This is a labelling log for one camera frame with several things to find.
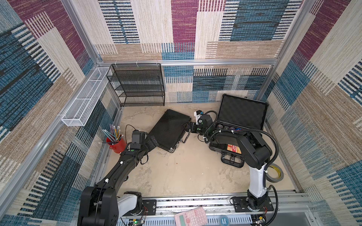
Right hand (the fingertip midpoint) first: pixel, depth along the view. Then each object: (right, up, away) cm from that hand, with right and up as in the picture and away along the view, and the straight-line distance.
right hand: (189, 126), depth 98 cm
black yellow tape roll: (+47, -29, -18) cm, 58 cm away
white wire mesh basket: (-56, +7, -28) cm, 63 cm away
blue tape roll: (+14, -45, -28) cm, 54 cm away
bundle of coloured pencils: (-47, -5, -9) cm, 48 cm away
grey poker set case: (+34, +6, +3) cm, 34 cm away
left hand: (-23, -9, -10) cm, 26 cm away
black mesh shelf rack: (-39, +32, +13) cm, 52 cm away
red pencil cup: (-44, -12, -9) cm, 47 cm away
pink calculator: (+1, -43, -28) cm, 51 cm away
